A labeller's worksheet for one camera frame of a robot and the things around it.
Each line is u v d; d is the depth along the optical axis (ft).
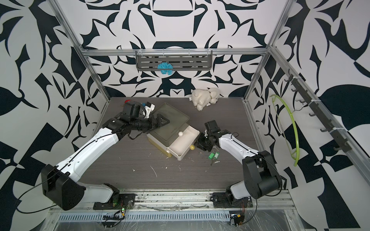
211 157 2.93
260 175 1.42
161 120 2.20
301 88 2.11
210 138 2.29
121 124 1.90
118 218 2.36
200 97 3.55
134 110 1.95
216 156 2.93
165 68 3.00
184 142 2.78
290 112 2.25
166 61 3.03
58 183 1.27
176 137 2.67
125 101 3.78
